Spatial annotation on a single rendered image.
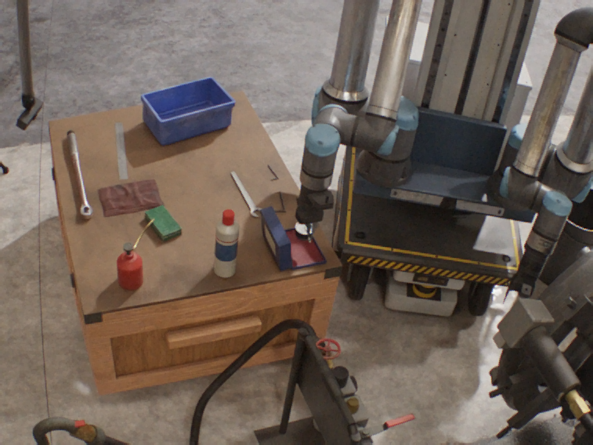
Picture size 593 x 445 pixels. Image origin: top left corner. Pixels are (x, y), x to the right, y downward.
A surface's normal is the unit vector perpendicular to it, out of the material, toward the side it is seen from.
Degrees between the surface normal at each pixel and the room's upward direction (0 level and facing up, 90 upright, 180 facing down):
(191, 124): 90
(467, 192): 0
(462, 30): 90
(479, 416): 0
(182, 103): 90
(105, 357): 90
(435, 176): 0
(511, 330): 68
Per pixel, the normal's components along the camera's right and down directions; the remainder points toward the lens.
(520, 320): -0.81, -0.12
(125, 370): 0.36, 0.67
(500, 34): -0.10, 0.67
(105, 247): 0.12, -0.72
